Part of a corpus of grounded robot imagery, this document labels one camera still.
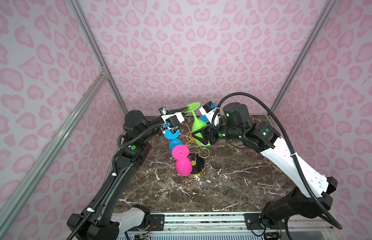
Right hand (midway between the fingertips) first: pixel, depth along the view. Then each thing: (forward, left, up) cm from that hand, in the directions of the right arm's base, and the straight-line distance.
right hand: (197, 130), depth 60 cm
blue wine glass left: (+5, +11, -16) cm, 20 cm away
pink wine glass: (-6, +6, -18) cm, 20 cm away
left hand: (+4, +4, +10) cm, 12 cm away
